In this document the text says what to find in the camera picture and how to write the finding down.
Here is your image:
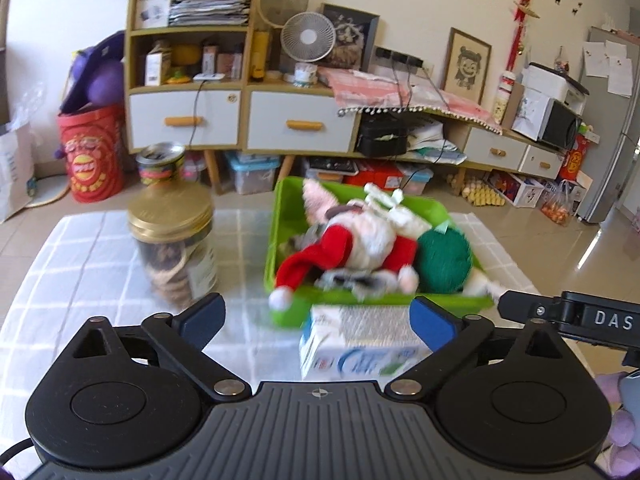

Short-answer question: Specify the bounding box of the green felt plush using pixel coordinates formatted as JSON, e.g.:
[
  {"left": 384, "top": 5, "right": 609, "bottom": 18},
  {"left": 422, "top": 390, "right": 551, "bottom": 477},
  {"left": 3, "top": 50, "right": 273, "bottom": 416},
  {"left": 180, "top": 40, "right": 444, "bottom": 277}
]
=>
[{"left": 413, "top": 228, "right": 473, "bottom": 295}]

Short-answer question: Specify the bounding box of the milk carton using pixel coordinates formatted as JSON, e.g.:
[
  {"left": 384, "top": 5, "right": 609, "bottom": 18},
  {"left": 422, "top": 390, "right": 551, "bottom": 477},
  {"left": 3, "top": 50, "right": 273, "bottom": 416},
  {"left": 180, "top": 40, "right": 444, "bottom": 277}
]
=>
[{"left": 299, "top": 306, "right": 431, "bottom": 382}]

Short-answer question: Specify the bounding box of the santa plush toy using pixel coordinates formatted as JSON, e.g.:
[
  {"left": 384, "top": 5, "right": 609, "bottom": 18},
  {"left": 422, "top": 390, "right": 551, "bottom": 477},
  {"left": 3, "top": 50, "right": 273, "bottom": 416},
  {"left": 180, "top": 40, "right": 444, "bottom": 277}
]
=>
[{"left": 269, "top": 205, "right": 419, "bottom": 311}]

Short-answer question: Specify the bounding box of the green plastic bin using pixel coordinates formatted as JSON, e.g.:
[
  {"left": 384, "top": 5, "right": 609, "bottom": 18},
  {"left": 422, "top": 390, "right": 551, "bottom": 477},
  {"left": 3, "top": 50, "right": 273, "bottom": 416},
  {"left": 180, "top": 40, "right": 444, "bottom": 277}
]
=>
[{"left": 264, "top": 177, "right": 494, "bottom": 328}]

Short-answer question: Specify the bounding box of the grey checked tablecloth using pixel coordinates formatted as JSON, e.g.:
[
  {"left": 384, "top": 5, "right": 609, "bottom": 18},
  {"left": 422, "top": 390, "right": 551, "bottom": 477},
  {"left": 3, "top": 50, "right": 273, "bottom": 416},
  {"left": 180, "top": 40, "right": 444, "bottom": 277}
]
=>
[{"left": 0, "top": 208, "right": 597, "bottom": 480}]

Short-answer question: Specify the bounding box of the cookie jar gold lid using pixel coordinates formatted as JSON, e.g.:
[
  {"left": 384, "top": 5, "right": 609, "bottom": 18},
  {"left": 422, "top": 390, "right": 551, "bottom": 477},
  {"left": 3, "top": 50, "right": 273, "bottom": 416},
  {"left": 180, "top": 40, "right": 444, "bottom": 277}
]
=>
[{"left": 126, "top": 181, "right": 219, "bottom": 311}]

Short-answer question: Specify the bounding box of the white rabbit plush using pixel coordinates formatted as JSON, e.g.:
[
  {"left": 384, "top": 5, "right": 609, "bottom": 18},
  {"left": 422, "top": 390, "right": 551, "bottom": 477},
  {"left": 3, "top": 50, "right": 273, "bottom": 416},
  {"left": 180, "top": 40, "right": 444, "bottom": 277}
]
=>
[{"left": 363, "top": 183, "right": 506, "bottom": 301}]

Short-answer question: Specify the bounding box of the egg tray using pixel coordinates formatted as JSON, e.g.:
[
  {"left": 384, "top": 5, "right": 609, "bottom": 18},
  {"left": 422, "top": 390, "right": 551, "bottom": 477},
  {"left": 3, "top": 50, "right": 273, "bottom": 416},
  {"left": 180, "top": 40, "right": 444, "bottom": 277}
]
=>
[{"left": 461, "top": 179, "right": 506, "bottom": 207}]

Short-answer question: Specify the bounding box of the tin can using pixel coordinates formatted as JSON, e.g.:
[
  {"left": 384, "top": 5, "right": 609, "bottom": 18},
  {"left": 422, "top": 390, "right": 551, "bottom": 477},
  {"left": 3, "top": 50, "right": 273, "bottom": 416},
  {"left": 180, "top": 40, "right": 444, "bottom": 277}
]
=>
[{"left": 136, "top": 142, "right": 186, "bottom": 186}]

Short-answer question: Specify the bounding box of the red cardboard box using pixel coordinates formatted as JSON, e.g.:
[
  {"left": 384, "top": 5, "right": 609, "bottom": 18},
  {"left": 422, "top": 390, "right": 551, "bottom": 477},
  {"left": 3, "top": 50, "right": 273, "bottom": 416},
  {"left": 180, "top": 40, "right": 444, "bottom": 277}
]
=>
[{"left": 343, "top": 159, "right": 404, "bottom": 191}]

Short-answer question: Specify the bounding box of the pink plush toy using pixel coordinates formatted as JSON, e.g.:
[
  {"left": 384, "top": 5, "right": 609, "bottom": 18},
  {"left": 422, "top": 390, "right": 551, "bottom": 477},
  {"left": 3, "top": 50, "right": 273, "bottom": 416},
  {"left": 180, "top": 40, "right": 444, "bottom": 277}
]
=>
[{"left": 302, "top": 179, "right": 340, "bottom": 226}]

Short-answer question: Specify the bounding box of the microwave oven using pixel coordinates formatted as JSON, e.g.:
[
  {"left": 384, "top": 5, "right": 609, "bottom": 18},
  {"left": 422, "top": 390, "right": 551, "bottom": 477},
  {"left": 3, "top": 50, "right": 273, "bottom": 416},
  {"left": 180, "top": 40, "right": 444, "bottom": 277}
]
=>
[{"left": 511, "top": 86, "right": 587, "bottom": 151}]

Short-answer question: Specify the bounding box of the red round bucket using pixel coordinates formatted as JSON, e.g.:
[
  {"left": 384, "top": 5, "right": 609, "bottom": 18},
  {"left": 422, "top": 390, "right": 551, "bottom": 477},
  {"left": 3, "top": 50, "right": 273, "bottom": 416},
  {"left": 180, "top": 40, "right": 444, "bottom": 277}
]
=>
[{"left": 58, "top": 105, "right": 125, "bottom": 204}]

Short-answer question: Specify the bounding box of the black box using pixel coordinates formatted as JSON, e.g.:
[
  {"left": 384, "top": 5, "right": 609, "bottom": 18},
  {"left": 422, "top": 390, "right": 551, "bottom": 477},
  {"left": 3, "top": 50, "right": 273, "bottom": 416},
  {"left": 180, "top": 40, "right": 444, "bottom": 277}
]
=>
[{"left": 355, "top": 113, "right": 408, "bottom": 158}]

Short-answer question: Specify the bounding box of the low wooden drawer console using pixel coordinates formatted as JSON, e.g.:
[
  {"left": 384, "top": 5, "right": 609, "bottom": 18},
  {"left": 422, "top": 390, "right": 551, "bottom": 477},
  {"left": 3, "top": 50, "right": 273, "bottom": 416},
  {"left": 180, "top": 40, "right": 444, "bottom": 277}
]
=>
[{"left": 349, "top": 109, "right": 566, "bottom": 181}]

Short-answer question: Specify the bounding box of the refrigerator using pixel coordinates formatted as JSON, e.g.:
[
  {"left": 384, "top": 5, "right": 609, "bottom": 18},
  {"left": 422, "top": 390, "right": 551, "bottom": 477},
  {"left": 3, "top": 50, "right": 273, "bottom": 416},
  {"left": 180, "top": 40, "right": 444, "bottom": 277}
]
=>
[{"left": 577, "top": 27, "right": 639, "bottom": 224}]

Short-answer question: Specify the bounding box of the pink fringed cloth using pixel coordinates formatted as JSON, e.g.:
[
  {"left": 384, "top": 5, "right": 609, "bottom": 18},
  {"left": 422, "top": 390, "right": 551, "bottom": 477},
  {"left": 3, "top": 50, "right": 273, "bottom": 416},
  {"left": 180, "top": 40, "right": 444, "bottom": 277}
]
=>
[{"left": 318, "top": 67, "right": 502, "bottom": 134}]

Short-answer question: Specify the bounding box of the wooden shelf cabinet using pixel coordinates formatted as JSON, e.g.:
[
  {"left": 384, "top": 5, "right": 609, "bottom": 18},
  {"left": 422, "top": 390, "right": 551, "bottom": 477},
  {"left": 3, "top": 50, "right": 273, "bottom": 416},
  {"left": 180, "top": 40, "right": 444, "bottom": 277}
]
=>
[{"left": 122, "top": 0, "right": 362, "bottom": 157}]

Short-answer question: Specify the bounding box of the yellow bottle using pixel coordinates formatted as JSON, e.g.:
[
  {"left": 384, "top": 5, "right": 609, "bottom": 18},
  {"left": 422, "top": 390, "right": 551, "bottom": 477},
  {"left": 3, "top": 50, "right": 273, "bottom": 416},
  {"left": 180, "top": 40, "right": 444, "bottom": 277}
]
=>
[{"left": 250, "top": 30, "right": 270, "bottom": 81}]

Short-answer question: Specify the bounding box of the white desk fan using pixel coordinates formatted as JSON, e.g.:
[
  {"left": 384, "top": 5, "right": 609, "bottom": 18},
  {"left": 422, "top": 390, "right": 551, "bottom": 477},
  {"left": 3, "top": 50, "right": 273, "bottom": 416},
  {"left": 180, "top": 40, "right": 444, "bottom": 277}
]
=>
[{"left": 280, "top": 12, "right": 336, "bottom": 63}]

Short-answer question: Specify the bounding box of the girl drawing frame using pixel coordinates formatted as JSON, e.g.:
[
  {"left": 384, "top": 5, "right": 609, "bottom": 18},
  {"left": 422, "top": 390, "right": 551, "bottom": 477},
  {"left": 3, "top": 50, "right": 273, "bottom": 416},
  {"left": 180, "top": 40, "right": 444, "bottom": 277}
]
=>
[{"left": 440, "top": 28, "right": 491, "bottom": 104}]

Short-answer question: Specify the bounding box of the cat picture frame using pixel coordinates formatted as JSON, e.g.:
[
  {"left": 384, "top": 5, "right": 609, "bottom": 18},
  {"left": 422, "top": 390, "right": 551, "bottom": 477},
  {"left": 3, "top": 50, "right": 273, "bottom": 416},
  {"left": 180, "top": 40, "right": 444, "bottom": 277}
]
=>
[{"left": 320, "top": 3, "right": 380, "bottom": 72}]

